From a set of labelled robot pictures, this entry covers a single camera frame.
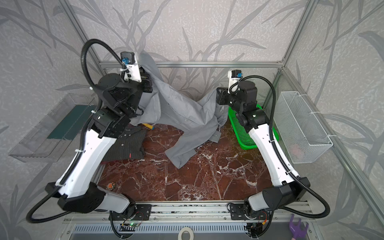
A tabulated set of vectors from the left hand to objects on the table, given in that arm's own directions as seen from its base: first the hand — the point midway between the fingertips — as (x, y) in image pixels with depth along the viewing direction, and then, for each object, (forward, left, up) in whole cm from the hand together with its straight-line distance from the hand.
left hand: (144, 60), depth 53 cm
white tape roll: (-47, -14, -58) cm, 76 cm away
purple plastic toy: (-47, -65, -56) cm, 98 cm away
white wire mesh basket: (-18, -63, -23) cm, 70 cm away
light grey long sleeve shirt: (-8, -17, -25) cm, 31 cm away
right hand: (+5, -28, -14) cm, 32 cm away
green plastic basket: (+6, -48, -56) cm, 74 cm away
